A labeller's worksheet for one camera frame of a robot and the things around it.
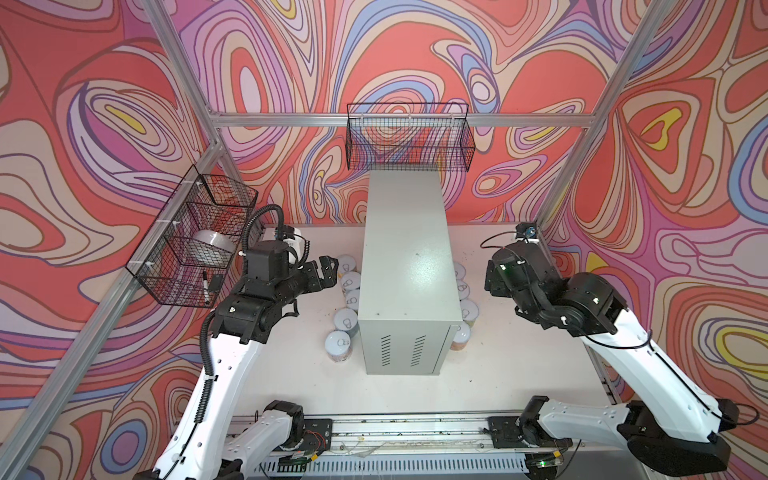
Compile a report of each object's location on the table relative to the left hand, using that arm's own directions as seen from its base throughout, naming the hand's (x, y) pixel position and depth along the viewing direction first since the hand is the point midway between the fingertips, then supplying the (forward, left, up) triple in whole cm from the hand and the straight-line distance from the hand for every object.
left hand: (324, 262), depth 69 cm
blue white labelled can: (-9, -1, -27) cm, 29 cm away
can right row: (+1, -40, -26) cm, 47 cm away
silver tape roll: (+4, +28, +1) cm, 28 cm away
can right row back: (-5, -30, +3) cm, 31 cm away
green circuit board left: (-36, +10, -32) cm, 49 cm away
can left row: (-7, -7, +2) cm, 10 cm away
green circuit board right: (-36, -52, -33) cm, 71 cm away
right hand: (-4, -41, +1) cm, 42 cm away
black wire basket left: (-1, +37, +2) cm, 37 cm away
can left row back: (-2, -6, +2) cm, 7 cm away
